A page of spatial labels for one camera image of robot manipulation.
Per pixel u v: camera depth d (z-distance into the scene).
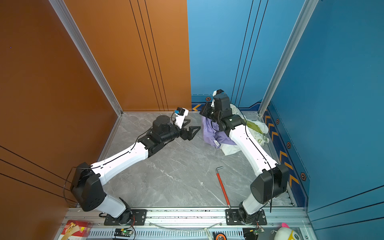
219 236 0.66
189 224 0.72
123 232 0.71
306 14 0.71
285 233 0.65
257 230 0.69
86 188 0.43
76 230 0.67
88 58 0.87
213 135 0.84
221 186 0.83
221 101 0.56
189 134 0.67
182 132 0.67
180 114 0.64
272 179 0.41
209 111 0.68
